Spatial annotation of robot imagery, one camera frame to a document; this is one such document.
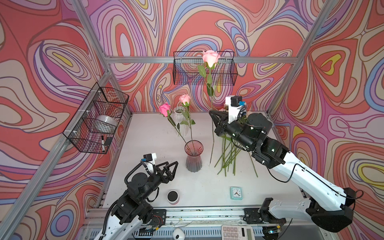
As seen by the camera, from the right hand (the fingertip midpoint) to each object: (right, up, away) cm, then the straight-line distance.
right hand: (210, 115), depth 59 cm
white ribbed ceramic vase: (-16, +1, +32) cm, 36 cm away
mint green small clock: (+16, -40, +21) cm, 48 cm away
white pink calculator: (+14, -54, +10) cm, 56 cm away
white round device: (-14, -53, +8) cm, 56 cm away
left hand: (-16, -22, +11) cm, 29 cm away
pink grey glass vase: (-6, -27, +33) cm, 43 cm away
